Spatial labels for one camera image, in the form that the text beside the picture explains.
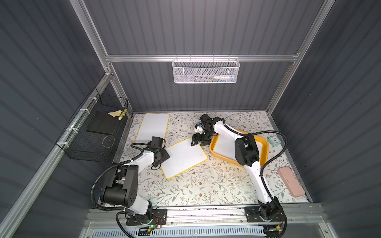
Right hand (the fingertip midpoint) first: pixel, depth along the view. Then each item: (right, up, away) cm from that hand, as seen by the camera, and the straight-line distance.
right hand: (196, 144), depth 98 cm
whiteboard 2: (-9, -7, -4) cm, 12 cm away
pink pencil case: (+54, -19, -15) cm, 59 cm away
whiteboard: (-33, +13, +14) cm, 38 cm away
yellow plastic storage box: (+44, -2, -4) cm, 45 cm away
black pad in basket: (-50, +14, -21) cm, 56 cm away
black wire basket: (-53, +8, -25) cm, 59 cm away
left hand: (-20, -8, -5) cm, 22 cm away
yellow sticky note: (-45, +20, -17) cm, 52 cm away
